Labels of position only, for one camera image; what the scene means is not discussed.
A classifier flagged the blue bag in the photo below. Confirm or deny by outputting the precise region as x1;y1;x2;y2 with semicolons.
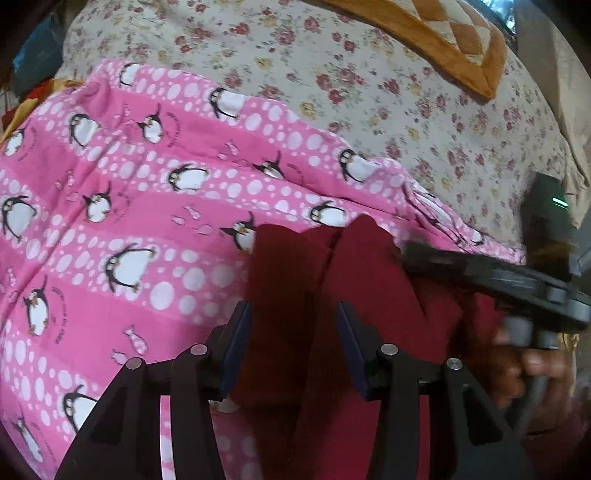
11;14;65;93

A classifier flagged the dark red sweater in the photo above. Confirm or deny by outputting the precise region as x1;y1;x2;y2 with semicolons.
228;215;527;480

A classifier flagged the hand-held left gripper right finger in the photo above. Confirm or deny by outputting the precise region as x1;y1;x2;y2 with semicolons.
336;302;536;480

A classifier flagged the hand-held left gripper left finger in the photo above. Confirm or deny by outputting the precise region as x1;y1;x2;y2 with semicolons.
54;300;254;480

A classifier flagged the person's right hand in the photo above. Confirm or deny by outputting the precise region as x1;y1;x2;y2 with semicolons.
485;339;578;430

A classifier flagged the floral bed sheet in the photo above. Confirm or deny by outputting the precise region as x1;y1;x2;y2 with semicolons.
60;0;573;259

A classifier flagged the beige curtain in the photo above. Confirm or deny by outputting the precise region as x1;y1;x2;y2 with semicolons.
512;0;591;227

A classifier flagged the red yellow printed cloth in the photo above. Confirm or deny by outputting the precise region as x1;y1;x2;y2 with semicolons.
0;78;88;148

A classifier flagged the orange checked pillow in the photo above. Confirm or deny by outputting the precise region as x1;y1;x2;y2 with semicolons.
323;0;509;100

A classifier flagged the pink penguin print blanket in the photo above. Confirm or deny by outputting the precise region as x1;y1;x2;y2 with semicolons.
0;58;527;480

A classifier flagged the person's right forearm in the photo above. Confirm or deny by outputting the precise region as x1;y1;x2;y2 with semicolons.
522;406;591;480

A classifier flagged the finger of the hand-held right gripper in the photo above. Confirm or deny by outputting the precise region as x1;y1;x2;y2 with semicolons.
399;242;550;301

